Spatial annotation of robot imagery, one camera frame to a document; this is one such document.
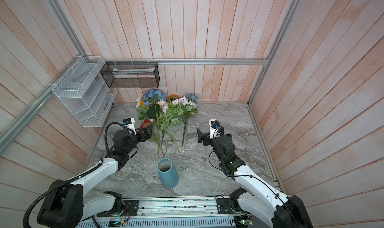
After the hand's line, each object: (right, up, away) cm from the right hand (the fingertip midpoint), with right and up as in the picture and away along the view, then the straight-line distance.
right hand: (205, 125), depth 77 cm
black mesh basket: (-50, +35, +27) cm, 66 cm away
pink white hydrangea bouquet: (-12, +11, +24) cm, 29 cm away
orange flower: (-22, +21, +41) cm, 51 cm away
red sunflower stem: (-39, 0, +23) cm, 45 cm away
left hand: (-33, -2, +8) cm, 34 cm away
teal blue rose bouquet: (-6, +18, +27) cm, 33 cm away
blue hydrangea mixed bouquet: (-39, +14, +30) cm, 51 cm away
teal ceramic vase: (-18, -21, -11) cm, 30 cm away
